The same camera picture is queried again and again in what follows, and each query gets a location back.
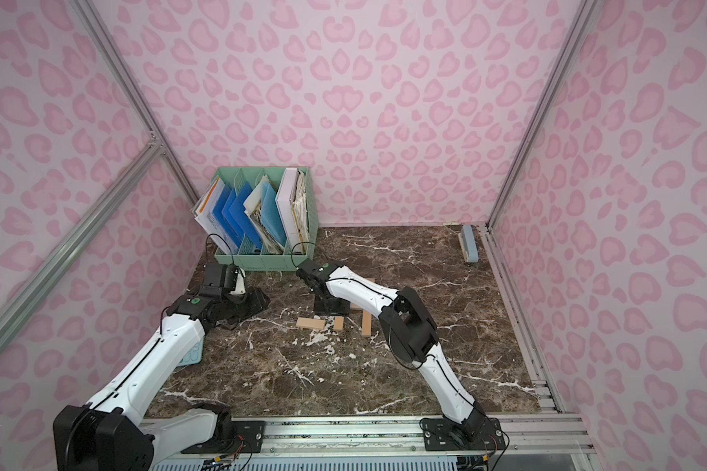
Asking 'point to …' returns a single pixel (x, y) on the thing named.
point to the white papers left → (203, 214)
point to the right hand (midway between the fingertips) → (327, 310)
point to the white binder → (287, 201)
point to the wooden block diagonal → (339, 322)
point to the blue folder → (230, 210)
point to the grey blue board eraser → (468, 243)
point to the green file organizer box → (273, 257)
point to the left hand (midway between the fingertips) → (265, 297)
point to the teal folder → (270, 216)
